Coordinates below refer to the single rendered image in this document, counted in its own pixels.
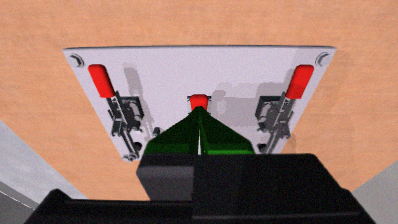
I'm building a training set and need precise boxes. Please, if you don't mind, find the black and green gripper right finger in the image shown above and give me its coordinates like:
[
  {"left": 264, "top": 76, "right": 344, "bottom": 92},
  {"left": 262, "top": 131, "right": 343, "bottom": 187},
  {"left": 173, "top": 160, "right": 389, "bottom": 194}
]
[{"left": 199, "top": 106, "right": 256, "bottom": 154}]

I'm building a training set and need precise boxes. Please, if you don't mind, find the black toggle clamp with red handle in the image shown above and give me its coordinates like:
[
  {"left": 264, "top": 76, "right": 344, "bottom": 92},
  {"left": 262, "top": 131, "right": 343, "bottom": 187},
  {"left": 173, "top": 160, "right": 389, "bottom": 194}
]
[{"left": 88, "top": 64, "right": 144, "bottom": 163}]

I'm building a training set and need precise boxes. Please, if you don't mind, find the white fixture plate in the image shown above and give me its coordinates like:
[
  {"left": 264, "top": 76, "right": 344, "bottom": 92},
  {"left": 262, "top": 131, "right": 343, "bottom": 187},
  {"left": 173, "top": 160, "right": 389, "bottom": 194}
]
[{"left": 62, "top": 45, "right": 337, "bottom": 161}]

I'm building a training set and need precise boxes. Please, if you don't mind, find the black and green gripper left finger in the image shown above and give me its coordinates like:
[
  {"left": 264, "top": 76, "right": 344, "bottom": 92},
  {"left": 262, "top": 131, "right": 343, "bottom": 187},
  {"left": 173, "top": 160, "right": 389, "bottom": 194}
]
[{"left": 142, "top": 106, "right": 199, "bottom": 156}]

